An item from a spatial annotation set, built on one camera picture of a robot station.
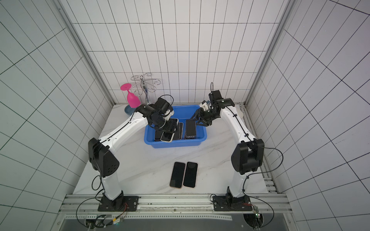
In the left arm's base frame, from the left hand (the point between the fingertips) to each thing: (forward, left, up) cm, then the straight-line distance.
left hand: (169, 132), depth 81 cm
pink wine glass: (+28, +29, -2) cm, 40 cm away
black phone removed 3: (+7, +10, -15) cm, 19 cm away
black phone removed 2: (-19, -13, -16) cm, 28 cm away
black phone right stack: (+12, -13, -14) cm, 23 cm away
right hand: (+5, -11, +4) cm, 13 cm away
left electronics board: (-40, +22, -15) cm, 48 cm away
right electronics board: (-36, -46, -16) cm, 60 cm away
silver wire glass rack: (+32, +17, +9) cm, 38 cm away
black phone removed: (-19, -5, -16) cm, 26 cm away
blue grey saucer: (+31, +37, -16) cm, 51 cm away
